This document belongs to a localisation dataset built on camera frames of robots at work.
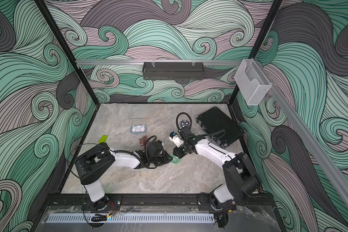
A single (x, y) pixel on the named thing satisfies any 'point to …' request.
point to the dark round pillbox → (184, 123)
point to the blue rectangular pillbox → (138, 128)
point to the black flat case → (219, 126)
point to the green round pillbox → (176, 160)
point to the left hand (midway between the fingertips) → (174, 158)
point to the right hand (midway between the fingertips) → (174, 153)
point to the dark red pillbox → (143, 140)
